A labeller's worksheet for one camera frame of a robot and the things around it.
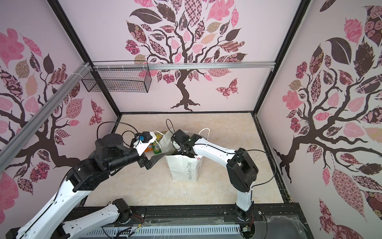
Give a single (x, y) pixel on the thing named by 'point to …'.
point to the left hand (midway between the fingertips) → (157, 147)
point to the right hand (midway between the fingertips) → (179, 155)
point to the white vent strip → (233, 231)
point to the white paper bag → (183, 168)
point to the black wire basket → (120, 80)
